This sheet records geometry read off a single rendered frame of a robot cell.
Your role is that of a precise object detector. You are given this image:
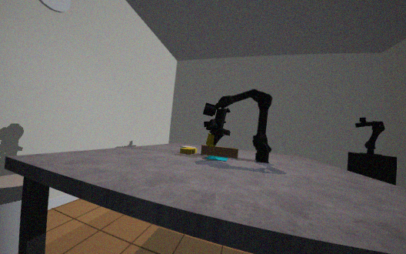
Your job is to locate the yellow flat block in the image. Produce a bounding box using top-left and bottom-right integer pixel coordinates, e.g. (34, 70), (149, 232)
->
(180, 147), (197, 155)

